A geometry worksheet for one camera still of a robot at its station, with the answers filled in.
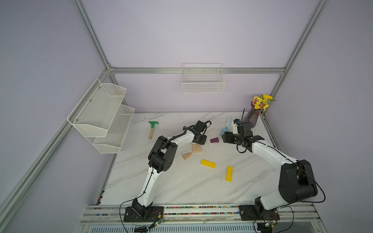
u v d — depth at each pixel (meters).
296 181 0.44
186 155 0.95
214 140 1.03
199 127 0.84
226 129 1.10
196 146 0.98
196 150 0.98
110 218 0.74
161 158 0.58
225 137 0.83
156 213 0.73
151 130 1.07
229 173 0.88
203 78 0.95
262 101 0.92
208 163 0.92
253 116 1.02
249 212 0.73
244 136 0.70
